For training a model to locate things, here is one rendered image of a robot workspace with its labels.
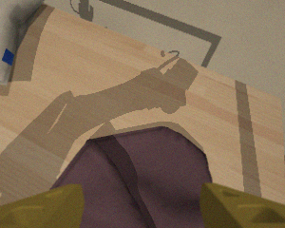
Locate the cream pillow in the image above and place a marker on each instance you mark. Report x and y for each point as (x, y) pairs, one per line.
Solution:
(15, 17)

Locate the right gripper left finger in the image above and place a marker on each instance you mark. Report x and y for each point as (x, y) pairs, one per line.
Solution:
(61, 207)

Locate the maroon pillowcase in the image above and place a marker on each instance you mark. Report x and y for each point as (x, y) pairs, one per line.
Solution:
(148, 178)

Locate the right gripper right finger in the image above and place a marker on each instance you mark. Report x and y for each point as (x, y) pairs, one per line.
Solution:
(225, 207)

